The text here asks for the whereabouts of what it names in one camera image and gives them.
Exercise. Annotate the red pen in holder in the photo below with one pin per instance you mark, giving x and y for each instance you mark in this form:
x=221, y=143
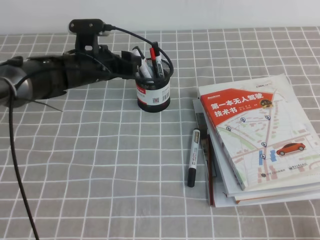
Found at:
x=153, y=60

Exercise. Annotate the black pen in holder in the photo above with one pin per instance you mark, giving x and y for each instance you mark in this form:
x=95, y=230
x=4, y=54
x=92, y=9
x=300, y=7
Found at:
x=139, y=51

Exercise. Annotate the black mesh pen holder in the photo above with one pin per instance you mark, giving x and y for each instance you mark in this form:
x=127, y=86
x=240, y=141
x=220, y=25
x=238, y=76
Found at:
x=153, y=95

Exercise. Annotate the white marker in holder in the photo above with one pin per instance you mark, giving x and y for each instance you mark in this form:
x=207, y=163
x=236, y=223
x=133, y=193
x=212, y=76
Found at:
x=144, y=69

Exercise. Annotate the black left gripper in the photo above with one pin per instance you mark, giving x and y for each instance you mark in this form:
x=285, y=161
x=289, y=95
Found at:
x=82, y=67

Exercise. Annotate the grey checked tablecloth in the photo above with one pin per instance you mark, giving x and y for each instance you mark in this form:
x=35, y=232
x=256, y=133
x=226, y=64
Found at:
x=96, y=167

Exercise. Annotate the bottom book dark cover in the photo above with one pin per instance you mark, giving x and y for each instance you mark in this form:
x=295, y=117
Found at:
x=216, y=192

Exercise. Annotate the orange white map book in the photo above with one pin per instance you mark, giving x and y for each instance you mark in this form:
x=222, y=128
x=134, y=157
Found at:
x=264, y=132

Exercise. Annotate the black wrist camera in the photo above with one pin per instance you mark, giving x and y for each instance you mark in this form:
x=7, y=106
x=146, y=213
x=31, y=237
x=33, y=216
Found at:
x=87, y=32

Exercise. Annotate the black marker in holder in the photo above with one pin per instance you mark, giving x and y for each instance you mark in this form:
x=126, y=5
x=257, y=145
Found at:
x=158, y=59

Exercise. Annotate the white marker black cap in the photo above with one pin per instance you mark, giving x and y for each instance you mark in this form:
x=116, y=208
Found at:
x=193, y=158

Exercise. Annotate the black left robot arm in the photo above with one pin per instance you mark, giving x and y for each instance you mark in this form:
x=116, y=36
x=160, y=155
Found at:
x=50, y=76

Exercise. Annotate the white middle book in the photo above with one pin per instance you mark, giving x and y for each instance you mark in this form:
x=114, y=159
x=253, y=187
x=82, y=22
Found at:
x=226, y=173

